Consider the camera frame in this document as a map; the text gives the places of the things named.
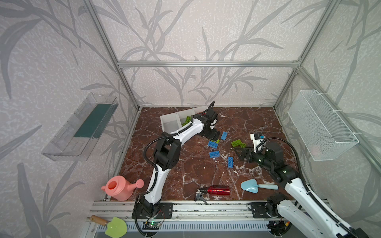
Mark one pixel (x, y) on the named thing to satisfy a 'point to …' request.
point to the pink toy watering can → (117, 187)
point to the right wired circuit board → (280, 228)
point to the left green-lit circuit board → (151, 225)
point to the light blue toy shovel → (252, 186)
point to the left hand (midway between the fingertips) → (213, 131)
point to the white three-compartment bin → (171, 121)
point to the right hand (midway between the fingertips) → (240, 144)
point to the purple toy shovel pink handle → (301, 216)
